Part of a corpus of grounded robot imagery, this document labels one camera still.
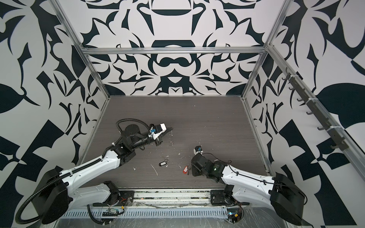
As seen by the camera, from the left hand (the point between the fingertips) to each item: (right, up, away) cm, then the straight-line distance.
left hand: (169, 124), depth 72 cm
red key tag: (+8, -28, +12) cm, 31 cm away
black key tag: (-5, -25, +15) cm, 30 cm away
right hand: (+12, -25, +12) cm, 30 cm away
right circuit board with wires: (+32, -45, 0) cm, 55 cm away
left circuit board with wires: (-28, -44, +1) cm, 53 cm away
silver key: (+10, -28, +13) cm, 32 cm away
